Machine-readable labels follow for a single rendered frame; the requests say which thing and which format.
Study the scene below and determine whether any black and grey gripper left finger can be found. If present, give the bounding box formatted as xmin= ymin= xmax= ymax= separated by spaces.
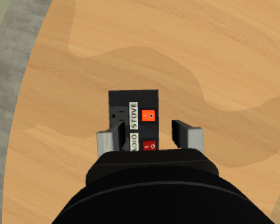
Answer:
xmin=96 ymin=122 xmax=126 ymax=158

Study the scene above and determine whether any black power strip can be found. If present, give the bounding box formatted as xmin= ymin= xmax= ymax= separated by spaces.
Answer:
xmin=108 ymin=90 xmax=159 ymax=151

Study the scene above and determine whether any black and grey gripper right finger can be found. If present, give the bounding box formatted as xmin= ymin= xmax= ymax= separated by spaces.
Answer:
xmin=172 ymin=120 xmax=203 ymax=153

